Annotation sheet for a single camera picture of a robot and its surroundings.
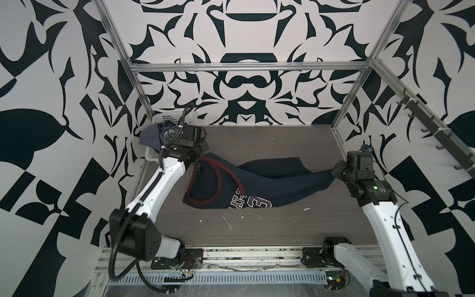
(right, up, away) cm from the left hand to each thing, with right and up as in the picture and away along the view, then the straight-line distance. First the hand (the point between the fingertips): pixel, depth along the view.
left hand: (200, 142), depth 83 cm
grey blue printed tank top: (-27, +4, +19) cm, 33 cm away
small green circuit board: (+54, -52, -11) cm, 76 cm away
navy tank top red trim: (+6, -18, +5) cm, 20 cm away
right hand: (+58, -8, -9) cm, 59 cm away
